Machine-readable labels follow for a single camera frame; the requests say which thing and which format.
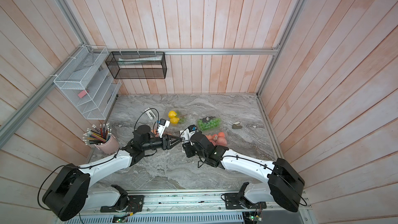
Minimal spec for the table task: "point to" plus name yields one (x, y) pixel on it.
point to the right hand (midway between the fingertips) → (184, 143)
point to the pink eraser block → (82, 94)
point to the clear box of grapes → (209, 124)
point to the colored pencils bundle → (96, 136)
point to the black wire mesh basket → (148, 70)
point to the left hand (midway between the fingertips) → (179, 141)
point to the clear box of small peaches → (155, 132)
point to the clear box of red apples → (218, 138)
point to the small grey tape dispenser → (236, 125)
